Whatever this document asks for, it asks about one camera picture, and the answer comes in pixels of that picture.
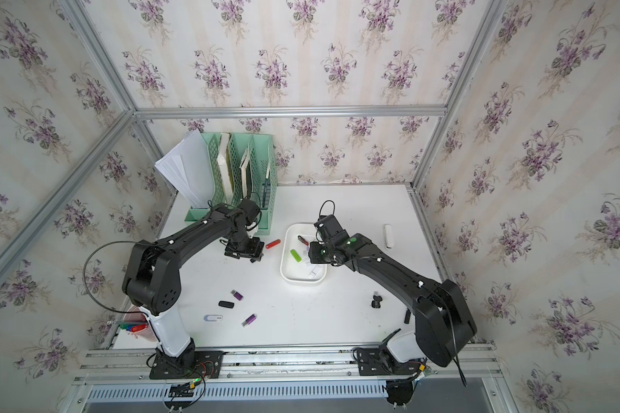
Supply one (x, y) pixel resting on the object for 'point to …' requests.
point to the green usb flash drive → (295, 255)
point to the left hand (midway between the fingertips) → (254, 258)
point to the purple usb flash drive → (249, 320)
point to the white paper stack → (189, 167)
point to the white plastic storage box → (295, 266)
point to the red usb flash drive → (272, 243)
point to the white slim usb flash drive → (315, 271)
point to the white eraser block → (389, 236)
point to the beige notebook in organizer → (246, 175)
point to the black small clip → (376, 302)
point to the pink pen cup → (135, 322)
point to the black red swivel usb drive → (304, 241)
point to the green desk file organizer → (263, 165)
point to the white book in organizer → (223, 161)
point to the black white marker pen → (407, 317)
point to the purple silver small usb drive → (237, 295)
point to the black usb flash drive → (226, 304)
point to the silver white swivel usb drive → (213, 317)
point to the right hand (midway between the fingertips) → (315, 253)
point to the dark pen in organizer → (267, 185)
